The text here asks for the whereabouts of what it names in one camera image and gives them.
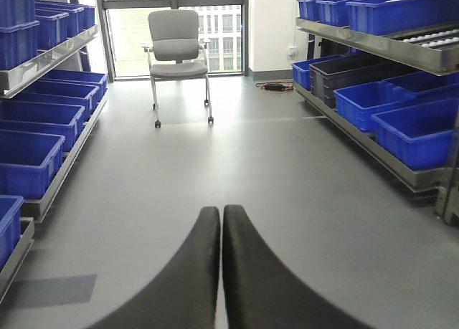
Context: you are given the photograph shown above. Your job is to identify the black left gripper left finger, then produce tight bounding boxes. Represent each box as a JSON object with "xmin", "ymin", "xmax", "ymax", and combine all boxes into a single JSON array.
[{"xmin": 85, "ymin": 206, "xmax": 221, "ymax": 329}]

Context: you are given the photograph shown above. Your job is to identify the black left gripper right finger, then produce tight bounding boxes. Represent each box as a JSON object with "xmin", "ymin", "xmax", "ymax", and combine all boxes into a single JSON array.
[{"xmin": 222, "ymin": 204, "xmax": 376, "ymax": 329}]

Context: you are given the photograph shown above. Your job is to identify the row of blue bins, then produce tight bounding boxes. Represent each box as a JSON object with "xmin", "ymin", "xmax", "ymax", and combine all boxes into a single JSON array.
[
  {"xmin": 292, "ymin": 0, "xmax": 459, "ymax": 171},
  {"xmin": 0, "ymin": 0, "xmax": 108, "ymax": 269}
]

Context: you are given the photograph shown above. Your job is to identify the dark grey plastic bin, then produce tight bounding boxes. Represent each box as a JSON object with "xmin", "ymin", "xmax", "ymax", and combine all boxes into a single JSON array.
[{"xmin": 308, "ymin": 52, "xmax": 413, "ymax": 108}]

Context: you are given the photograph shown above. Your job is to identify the grey office chair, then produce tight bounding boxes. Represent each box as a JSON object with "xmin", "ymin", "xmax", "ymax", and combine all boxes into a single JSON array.
[{"xmin": 141, "ymin": 9, "xmax": 215, "ymax": 129}]

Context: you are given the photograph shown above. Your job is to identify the steel rack with rollers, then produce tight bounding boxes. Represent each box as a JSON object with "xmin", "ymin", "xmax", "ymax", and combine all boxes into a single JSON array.
[{"xmin": 292, "ymin": 0, "xmax": 459, "ymax": 226}]

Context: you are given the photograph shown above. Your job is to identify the orange and black floor cables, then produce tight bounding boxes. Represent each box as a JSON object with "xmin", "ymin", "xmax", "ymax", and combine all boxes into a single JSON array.
[{"xmin": 256, "ymin": 80, "xmax": 295, "ymax": 92}]

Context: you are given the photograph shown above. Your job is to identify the window with dark frame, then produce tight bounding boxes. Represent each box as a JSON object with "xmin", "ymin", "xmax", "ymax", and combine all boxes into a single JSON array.
[{"xmin": 95, "ymin": 0, "xmax": 250, "ymax": 80}]

